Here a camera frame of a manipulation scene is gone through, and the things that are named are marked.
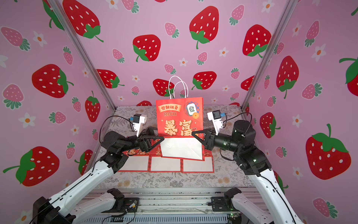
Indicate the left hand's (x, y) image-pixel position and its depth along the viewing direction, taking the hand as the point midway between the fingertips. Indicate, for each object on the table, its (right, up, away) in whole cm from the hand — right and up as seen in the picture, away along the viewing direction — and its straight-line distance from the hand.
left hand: (164, 137), depth 57 cm
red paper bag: (-9, -21, +32) cm, 39 cm away
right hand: (+13, +2, 0) cm, 13 cm away
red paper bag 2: (+16, -22, +30) cm, 41 cm away
